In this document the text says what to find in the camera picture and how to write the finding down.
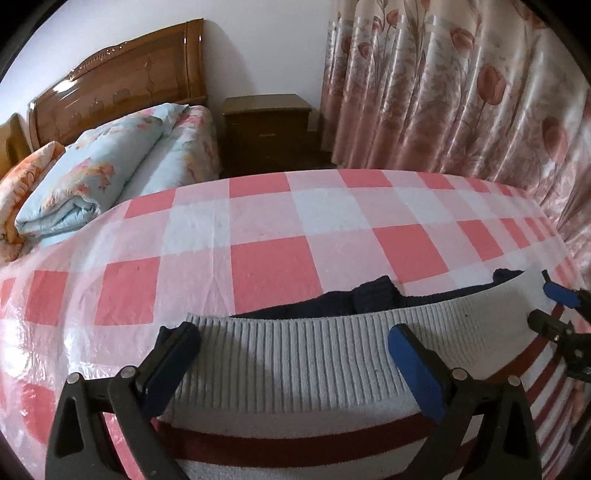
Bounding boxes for light blue floral quilt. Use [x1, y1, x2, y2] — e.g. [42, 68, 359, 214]
[15, 103, 186, 237]

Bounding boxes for orange floral folded quilt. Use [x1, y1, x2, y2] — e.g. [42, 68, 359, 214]
[0, 141, 65, 264]

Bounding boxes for pink tulip curtain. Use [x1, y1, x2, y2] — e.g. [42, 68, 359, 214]
[320, 1, 590, 276]

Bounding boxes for light wooden headboard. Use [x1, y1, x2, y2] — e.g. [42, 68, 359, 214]
[0, 114, 31, 178]

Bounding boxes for red white striped sweater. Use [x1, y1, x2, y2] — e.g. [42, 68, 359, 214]
[158, 271, 575, 479]

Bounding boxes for dark carved wooden headboard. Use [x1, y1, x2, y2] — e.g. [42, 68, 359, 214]
[28, 19, 208, 149]

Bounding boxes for pink checkered plastic table cover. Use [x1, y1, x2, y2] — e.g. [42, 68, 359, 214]
[1, 170, 583, 479]

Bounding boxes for dark wooden nightstand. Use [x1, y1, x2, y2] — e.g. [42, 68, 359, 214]
[221, 94, 332, 178]

